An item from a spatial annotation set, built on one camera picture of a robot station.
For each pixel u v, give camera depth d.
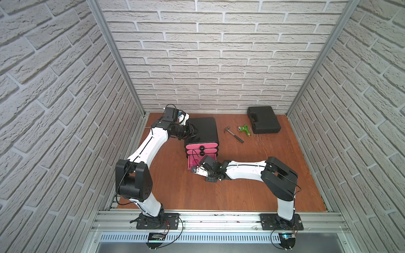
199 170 0.78
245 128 1.09
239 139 1.05
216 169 0.69
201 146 0.83
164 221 0.73
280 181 0.48
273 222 0.73
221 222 0.76
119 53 0.88
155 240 0.71
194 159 0.90
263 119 1.14
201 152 0.87
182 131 0.72
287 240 0.70
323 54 0.85
